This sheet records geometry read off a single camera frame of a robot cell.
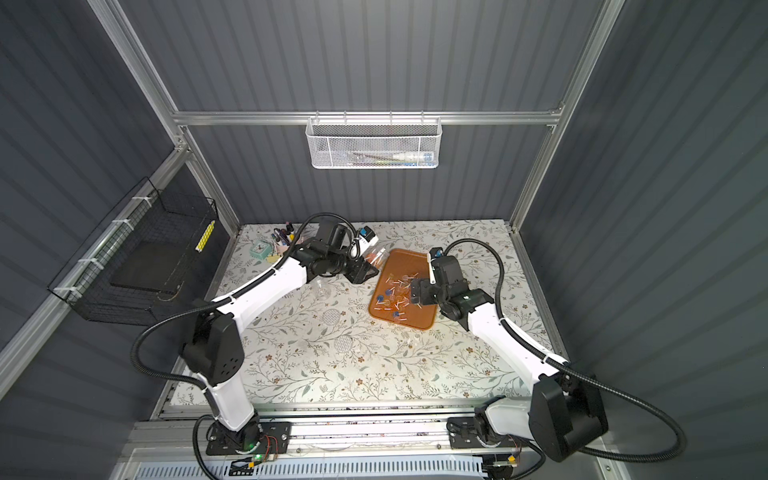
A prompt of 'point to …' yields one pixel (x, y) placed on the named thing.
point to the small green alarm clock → (260, 249)
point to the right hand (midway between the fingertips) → (432, 282)
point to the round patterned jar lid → (331, 317)
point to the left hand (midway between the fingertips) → (375, 268)
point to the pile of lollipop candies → (397, 298)
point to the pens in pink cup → (282, 236)
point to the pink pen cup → (280, 249)
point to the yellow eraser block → (273, 259)
